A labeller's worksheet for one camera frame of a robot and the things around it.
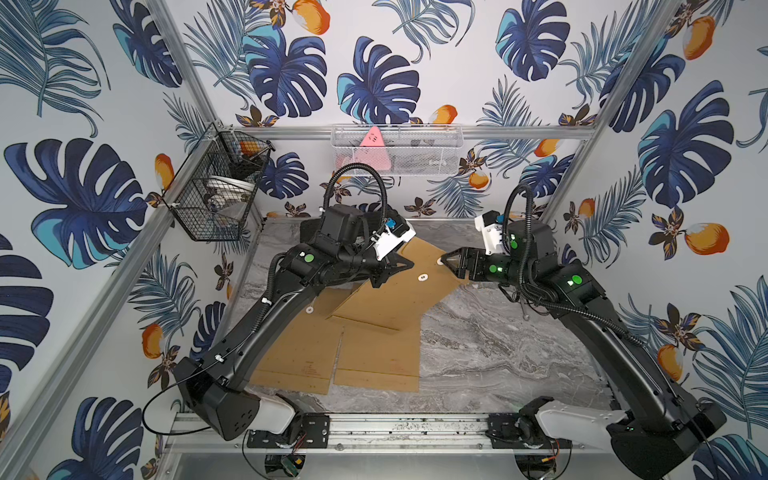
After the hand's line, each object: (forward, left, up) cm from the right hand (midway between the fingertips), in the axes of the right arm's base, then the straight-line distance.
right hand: (454, 255), depth 69 cm
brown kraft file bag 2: (-12, +18, -32) cm, 39 cm away
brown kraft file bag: (-8, +13, -7) cm, 16 cm away
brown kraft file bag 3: (-10, +41, -35) cm, 55 cm away
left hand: (-3, +10, +3) cm, 11 cm away
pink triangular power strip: (+38, +21, +3) cm, 44 cm away
